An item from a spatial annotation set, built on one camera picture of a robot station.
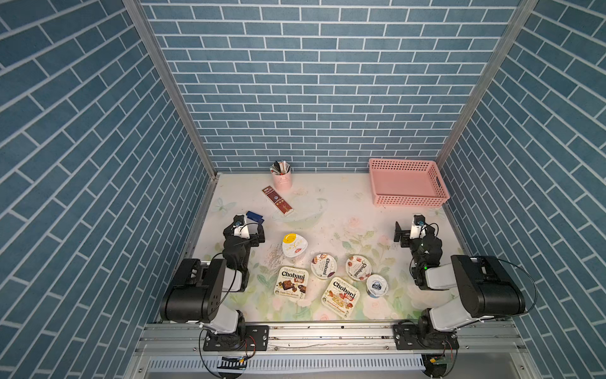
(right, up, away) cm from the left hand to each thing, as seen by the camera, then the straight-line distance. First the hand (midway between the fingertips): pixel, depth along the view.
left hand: (253, 220), depth 90 cm
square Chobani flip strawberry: (+33, -25, -11) cm, 42 cm away
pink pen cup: (+9, +16, +20) cm, 27 cm away
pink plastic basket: (+71, +16, +28) cm, 78 cm away
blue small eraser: (-2, 0, +12) cm, 13 cm away
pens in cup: (+7, +22, +21) cm, 32 cm away
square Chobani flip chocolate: (+16, -21, -8) cm, 27 cm away
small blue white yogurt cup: (+45, -21, -11) cm, 51 cm away
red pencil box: (+6, +7, +18) cm, 21 cm away
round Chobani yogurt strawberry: (+40, -17, -5) cm, 43 cm away
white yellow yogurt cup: (+16, -8, -5) cm, 19 cm away
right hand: (+62, -1, +2) cm, 62 cm away
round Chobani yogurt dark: (+27, -16, -5) cm, 32 cm away
